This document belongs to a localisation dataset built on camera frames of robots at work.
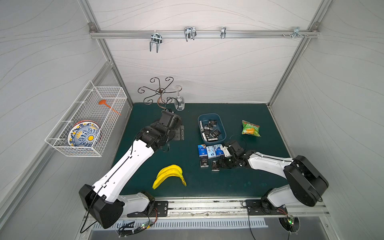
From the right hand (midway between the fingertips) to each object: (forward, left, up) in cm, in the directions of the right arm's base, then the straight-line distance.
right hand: (217, 163), depth 88 cm
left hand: (+6, +23, +25) cm, 34 cm away
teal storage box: (+25, +3, +1) cm, 25 cm away
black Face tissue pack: (-2, +2, +1) cm, 3 cm away
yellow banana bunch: (-8, +28, +5) cm, 29 cm away
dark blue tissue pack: (+6, +9, +2) cm, 11 cm away
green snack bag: (+24, -22, +3) cm, 33 cm away
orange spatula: (+18, +63, +32) cm, 72 cm away
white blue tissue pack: (+6, +4, +2) cm, 7 cm away
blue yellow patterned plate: (-4, +60, +34) cm, 69 cm away
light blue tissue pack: (+7, -1, +2) cm, 8 cm away
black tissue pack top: (+30, +2, 0) cm, 30 cm away
